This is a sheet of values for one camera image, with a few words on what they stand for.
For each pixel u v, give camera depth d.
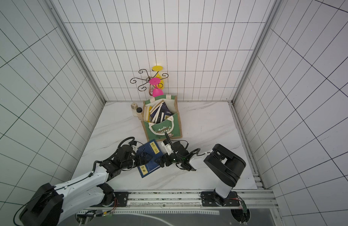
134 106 1.03
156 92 0.94
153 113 0.88
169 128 0.87
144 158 0.74
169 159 0.76
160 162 0.76
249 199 0.74
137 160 0.74
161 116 0.87
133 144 0.78
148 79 0.90
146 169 0.83
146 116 0.86
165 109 0.94
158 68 0.98
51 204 0.40
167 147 0.79
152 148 0.90
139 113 1.03
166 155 0.76
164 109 0.93
